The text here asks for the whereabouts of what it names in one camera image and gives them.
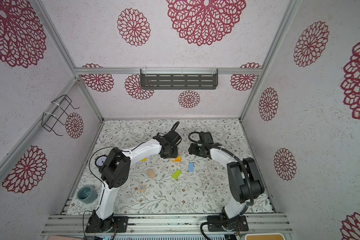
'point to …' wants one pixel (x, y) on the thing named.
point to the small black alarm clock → (99, 161)
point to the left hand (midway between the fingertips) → (172, 156)
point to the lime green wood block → (176, 174)
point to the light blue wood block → (191, 167)
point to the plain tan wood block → (152, 173)
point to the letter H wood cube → (141, 188)
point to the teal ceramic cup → (87, 194)
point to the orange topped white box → (264, 236)
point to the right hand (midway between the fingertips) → (193, 148)
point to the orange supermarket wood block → (178, 159)
